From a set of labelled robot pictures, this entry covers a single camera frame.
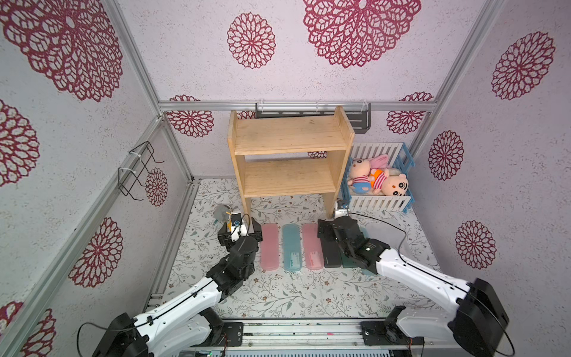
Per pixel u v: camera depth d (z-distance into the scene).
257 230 0.72
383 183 1.03
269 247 0.94
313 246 0.95
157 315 0.44
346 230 0.60
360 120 0.95
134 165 0.76
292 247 0.95
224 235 0.68
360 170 1.04
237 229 0.61
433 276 0.47
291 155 1.17
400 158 1.15
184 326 0.57
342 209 0.70
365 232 1.00
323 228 0.74
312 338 0.73
